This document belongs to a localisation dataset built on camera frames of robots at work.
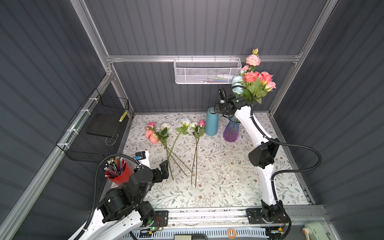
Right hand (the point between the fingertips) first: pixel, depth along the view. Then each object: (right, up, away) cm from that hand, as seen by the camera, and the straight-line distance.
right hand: (218, 108), depth 91 cm
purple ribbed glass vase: (+9, -16, +5) cm, 19 cm away
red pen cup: (-56, -35, -12) cm, 67 cm away
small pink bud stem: (-45, -11, +12) cm, 48 cm away
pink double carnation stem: (-45, -16, +11) cm, 49 cm away
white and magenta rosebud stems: (-12, -13, +18) cm, 25 cm away
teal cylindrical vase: (-3, -11, +10) cm, 16 cm away
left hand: (-30, -28, -24) cm, 48 cm away
